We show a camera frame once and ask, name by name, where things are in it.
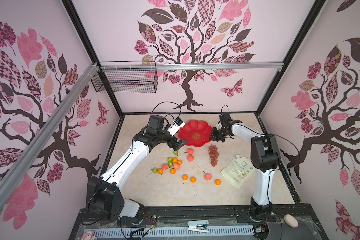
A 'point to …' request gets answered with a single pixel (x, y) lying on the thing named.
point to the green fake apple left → (155, 170)
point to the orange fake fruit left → (160, 171)
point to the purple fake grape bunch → (213, 154)
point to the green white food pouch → (239, 171)
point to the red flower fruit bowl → (196, 133)
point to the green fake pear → (176, 153)
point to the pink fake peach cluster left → (165, 166)
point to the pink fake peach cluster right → (176, 166)
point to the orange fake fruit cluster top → (179, 162)
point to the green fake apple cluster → (170, 162)
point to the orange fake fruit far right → (217, 182)
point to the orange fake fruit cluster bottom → (172, 171)
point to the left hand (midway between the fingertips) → (181, 137)
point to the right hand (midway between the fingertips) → (209, 135)
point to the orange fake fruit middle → (193, 179)
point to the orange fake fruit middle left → (185, 177)
